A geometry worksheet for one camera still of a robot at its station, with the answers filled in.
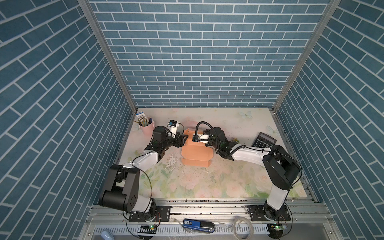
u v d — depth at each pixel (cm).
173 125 77
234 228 67
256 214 74
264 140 99
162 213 74
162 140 70
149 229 72
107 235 66
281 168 48
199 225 67
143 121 91
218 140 69
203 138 78
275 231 72
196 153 94
